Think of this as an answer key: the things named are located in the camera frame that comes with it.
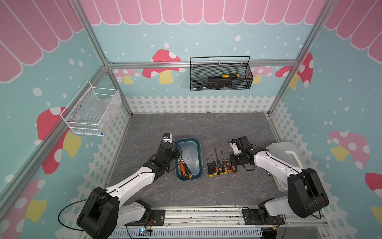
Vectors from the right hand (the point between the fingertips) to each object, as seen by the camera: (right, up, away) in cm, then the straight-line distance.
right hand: (232, 159), depth 90 cm
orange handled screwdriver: (-30, -4, -3) cm, 31 cm away
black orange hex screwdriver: (0, -4, -3) cm, 5 cm away
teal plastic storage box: (-25, +4, +1) cm, 25 cm away
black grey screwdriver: (-27, -6, -3) cm, 28 cm away
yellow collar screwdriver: (-7, -4, +3) cm, 9 cm away
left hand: (-34, +8, -4) cm, 35 cm away
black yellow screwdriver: (-13, -5, +1) cm, 15 cm away
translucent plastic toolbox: (+30, +6, -6) cm, 31 cm away
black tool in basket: (-9, +46, -3) cm, 47 cm away
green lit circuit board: (-48, -32, -17) cm, 60 cm away
